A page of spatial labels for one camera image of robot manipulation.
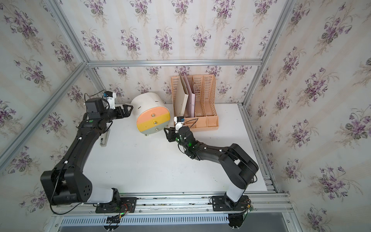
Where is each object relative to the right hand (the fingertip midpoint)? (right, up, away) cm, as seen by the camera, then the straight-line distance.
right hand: (167, 128), depth 84 cm
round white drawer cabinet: (-16, +18, +10) cm, 26 cm away
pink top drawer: (-10, +9, +2) cm, 14 cm away
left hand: (-23, +13, -4) cm, 26 cm away
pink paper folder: (+14, +11, +13) cm, 22 cm away
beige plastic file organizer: (+25, +7, +17) cm, 31 cm away
